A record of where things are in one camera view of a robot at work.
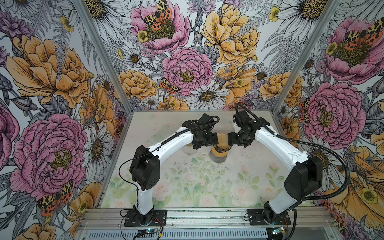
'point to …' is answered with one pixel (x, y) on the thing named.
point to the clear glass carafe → (189, 149)
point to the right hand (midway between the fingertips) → (235, 146)
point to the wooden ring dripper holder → (219, 154)
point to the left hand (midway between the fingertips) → (208, 147)
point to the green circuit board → (146, 233)
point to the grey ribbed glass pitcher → (217, 159)
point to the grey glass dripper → (219, 149)
